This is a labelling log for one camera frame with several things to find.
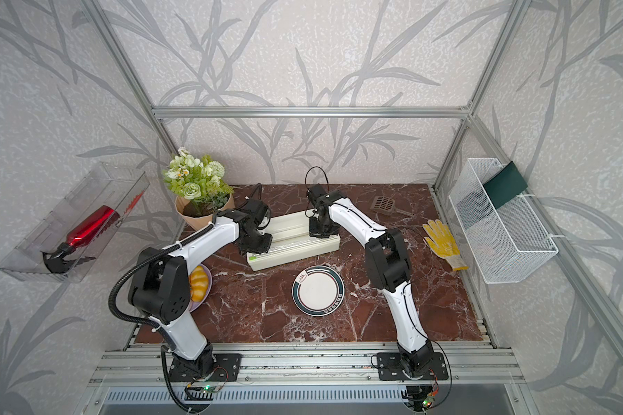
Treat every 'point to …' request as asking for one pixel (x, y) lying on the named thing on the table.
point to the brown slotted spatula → (386, 205)
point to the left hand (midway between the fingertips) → (266, 248)
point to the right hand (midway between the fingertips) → (316, 234)
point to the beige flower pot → (197, 214)
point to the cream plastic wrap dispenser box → (291, 241)
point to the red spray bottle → (88, 230)
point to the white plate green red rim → (318, 290)
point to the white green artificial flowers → (202, 190)
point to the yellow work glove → (443, 244)
